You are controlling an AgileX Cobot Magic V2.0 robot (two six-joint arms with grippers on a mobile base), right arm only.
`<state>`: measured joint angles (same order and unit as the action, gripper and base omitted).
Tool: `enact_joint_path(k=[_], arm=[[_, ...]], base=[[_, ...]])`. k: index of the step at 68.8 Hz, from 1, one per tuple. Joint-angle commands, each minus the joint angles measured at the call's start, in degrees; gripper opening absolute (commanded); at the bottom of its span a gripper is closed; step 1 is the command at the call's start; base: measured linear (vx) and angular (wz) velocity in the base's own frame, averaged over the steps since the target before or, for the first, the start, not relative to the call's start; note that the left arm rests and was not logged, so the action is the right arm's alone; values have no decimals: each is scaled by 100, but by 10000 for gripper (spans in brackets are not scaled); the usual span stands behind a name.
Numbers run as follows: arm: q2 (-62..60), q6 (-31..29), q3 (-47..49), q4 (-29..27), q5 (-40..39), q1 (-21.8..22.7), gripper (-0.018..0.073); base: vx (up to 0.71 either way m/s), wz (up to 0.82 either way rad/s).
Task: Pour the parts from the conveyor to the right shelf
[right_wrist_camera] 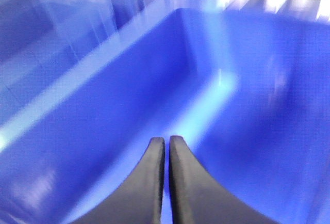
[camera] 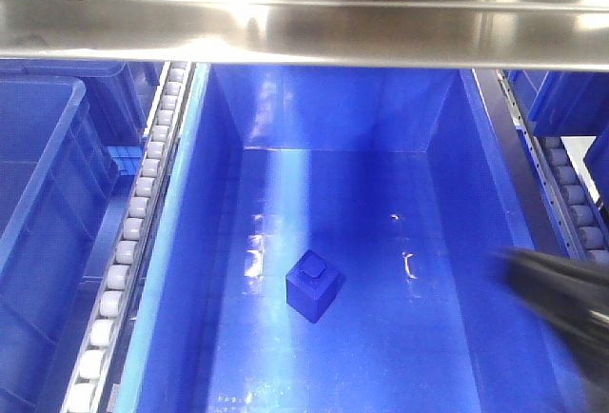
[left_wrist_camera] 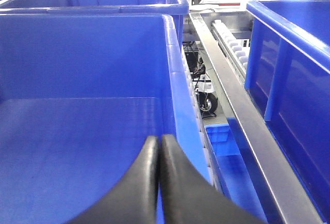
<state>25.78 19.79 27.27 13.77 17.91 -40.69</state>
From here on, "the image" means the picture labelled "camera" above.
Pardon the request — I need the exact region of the blue block with knob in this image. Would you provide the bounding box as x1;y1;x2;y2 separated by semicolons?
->
285;249;345;325

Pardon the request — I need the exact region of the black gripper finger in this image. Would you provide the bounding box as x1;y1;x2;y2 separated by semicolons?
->
508;283;609;413
489;246;609;323

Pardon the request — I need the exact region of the large blue plastic bin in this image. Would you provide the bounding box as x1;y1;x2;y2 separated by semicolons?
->
113;63;595;413

